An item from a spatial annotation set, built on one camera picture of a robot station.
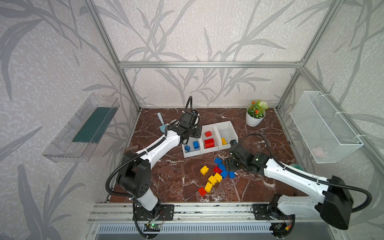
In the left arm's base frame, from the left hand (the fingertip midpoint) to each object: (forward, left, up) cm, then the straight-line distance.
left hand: (199, 125), depth 88 cm
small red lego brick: (+5, -6, -18) cm, 20 cm away
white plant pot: (+12, -38, -12) cm, 42 cm away
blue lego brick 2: (-24, -19, -15) cm, 34 cm away
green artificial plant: (+15, -38, -2) cm, 41 cm away
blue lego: (-5, +2, -15) cm, 16 cm away
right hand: (-17, -17, -7) cm, 25 cm away
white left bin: (-6, +4, -16) cm, 18 cm away
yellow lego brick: (-21, -3, -15) cm, 27 cm away
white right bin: (+6, -18, -17) cm, 26 cm away
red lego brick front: (-33, -2, -17) cm, 37 cm away
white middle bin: (+6, -4, -13) cm, 15 cm away
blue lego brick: (-7, +8, -16) cm, 19 cm away
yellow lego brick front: (-31, -5, -15) cm, 35 cm away
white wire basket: (-19, -55, +19) cm, 61 cm away
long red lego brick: (-4, -7, -15) cm, 17 cm away
